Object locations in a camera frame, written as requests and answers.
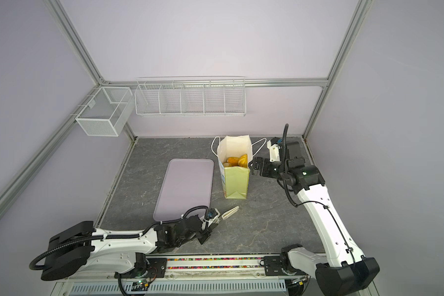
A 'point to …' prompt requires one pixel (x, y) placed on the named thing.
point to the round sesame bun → (232, 161)
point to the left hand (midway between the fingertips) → (214, 224)
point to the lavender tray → (187, 184)
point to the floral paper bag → (235, 180)
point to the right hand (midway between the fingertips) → (259, 166)
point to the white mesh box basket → (107, 111)
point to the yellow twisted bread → (243, 161)
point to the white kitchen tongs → (229, 213)
